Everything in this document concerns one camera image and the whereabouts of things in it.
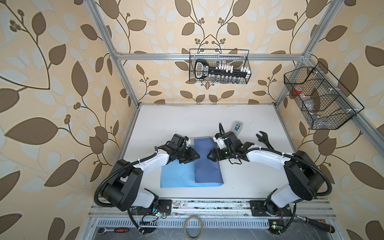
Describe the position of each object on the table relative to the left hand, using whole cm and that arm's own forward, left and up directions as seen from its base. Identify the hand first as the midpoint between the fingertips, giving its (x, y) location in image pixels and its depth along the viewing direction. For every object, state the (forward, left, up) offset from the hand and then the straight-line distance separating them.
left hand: (199, 156), depth 84 cm
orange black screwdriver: (-29, -58, -6) cm, 65 cm away
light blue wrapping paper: (-9, -1, -1) cm, 9 cm away
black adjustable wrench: (+17, -43, -6) cm, 47 cm away
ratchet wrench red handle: (-35, +44, -7) cm, 57 cm away
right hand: (+1, -8, -2) cm, 9 cm away
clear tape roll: (-32, -2, -8) cm, 33 cm away
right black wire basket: (+17, -62, +27) cm, 70 cm away
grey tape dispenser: (+24, -26, -3) cm, 35 cm away
